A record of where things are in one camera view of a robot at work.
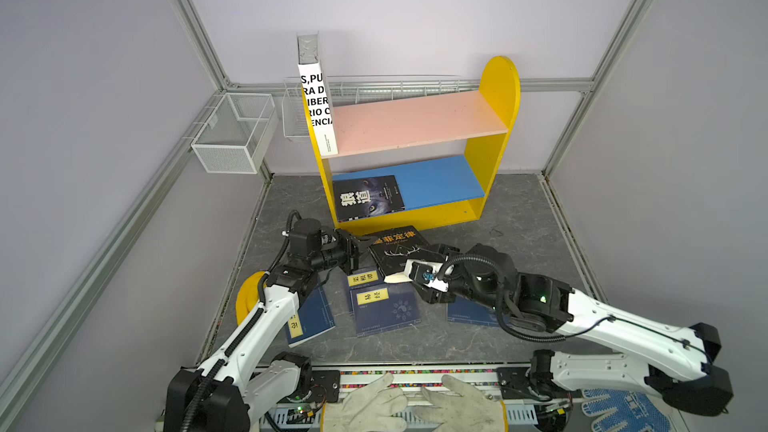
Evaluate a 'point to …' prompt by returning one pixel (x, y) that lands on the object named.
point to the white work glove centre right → (462, 410)
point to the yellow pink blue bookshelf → (415, 194)
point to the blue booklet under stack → (360, 279)
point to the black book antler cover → (392, 249)
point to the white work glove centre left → (373, 407)
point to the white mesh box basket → (237, 133)
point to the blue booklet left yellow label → (313, 318)
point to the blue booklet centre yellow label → (383, 308)
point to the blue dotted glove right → (635, 408)
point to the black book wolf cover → (364, 197)
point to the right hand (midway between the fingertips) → (419, 259)
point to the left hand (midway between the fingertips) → (380, 243)
